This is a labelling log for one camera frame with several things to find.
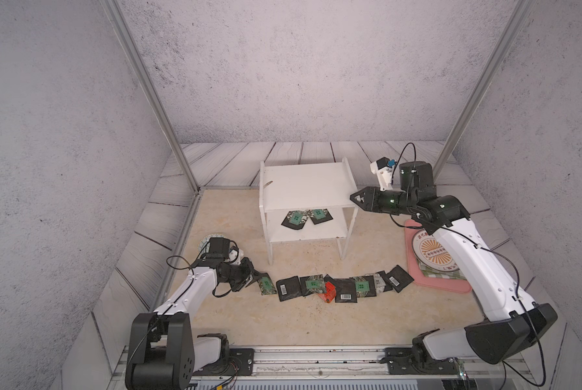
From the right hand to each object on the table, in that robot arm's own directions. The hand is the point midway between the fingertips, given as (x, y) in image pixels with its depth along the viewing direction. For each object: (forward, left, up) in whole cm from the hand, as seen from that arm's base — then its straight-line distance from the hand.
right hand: (354, 197), depth 70 cm
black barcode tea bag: (-12, +20, -35) cm, 42 cm away
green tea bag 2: (-14, +27, -28) cm, 42 cm away
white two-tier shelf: (+1, +13, -2) cm, 13 cm away
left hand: (-11, +28, -27) cm, 40 cm away
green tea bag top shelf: (-11, +11, -34) cm, 37 cm away
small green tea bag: (+8, +9, -19) cm, 23 cm away
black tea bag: (-13, 0, -34) cm, 37 cm away
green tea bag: (+6, +17, -18) cm, 26 cm away
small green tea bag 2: (-12, -7, -34) cm, 36 cm away
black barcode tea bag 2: (-9, -20, -34) cm, 40 cm away
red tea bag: (-14, +5, -34) cm, 38 cm away
